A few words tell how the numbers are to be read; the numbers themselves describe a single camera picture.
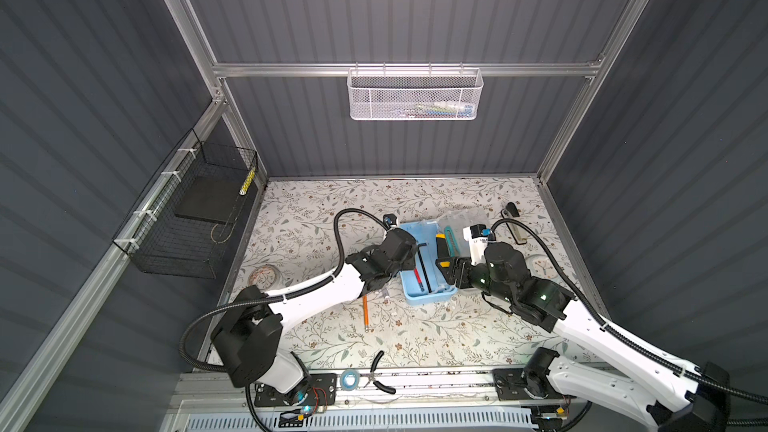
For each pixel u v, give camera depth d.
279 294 0.46
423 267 0.77
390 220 0.74
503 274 0.55
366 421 0.77
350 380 0.75
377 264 0.62
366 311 0.87
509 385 0.73
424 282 0.92
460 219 0.97
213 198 0.75
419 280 0.92
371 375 0.77
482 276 0.63
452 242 0.91
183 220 0.73
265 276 0.94
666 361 0.42
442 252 0.91
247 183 0.81
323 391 0.72
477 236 0.66
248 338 0.42
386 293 0.89
